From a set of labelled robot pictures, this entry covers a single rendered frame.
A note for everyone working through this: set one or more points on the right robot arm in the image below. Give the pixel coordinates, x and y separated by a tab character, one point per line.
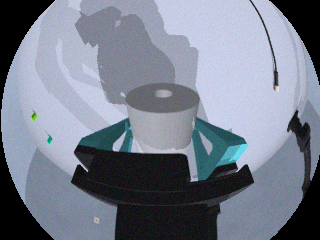
302	137

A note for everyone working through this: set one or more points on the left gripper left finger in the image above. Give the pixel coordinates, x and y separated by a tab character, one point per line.
105	138

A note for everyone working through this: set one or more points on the white cylinder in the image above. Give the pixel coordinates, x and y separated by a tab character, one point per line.
162	117

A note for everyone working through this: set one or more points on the black cable plug with metal tip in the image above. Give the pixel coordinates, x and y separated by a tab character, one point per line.
276	85

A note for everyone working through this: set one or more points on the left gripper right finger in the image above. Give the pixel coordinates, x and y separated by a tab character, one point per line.
227	148

